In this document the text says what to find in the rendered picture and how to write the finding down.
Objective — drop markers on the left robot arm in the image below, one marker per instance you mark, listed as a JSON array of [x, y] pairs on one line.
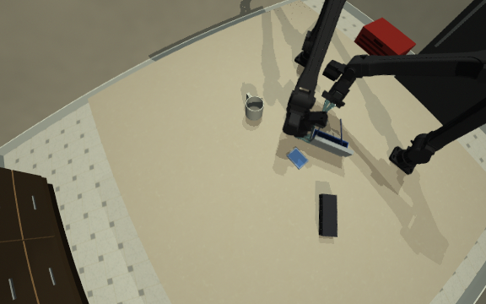
[[460, 64]]

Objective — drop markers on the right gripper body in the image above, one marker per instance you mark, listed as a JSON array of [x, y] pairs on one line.
[[302, 133]]

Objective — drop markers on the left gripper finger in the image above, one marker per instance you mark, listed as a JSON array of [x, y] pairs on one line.
[[330, 107], [325, 106]]

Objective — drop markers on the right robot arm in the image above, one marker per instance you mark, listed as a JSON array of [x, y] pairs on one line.
[[315, 44]]

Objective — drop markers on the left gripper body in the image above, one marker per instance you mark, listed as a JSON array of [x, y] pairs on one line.
[[332, 99]]

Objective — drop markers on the grey mug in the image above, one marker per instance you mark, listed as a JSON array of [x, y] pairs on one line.
[[254, 103]]

